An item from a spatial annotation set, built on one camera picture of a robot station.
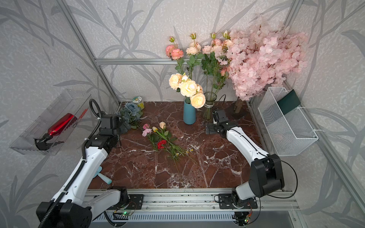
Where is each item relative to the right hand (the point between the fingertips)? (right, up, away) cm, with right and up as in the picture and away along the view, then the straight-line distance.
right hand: (214, 125), depth 88 cm
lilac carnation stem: (-45, -5, +7) cm, 46 cm away
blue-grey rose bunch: (-57, +8, +11) cm, 58 cm away
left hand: (-54, +1, -10) cm, 55 cm away
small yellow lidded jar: (-57, +18, +24) cm, 64 cm away
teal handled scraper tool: (-61, -30, -10) cm, 69 cm away
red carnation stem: (-34, -13, +3) cm, 36 cm away
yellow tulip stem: (-40, -4, +11) cm, 42 cm away
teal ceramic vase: (-16, +7, +11) cm, 20 cm away
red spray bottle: (-74, +1, -25) cm, 78 cm away
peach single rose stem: (-35, -1, +14) cm, 38 cm away
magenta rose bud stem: (-47, -2, +14) cm, 49 cm away
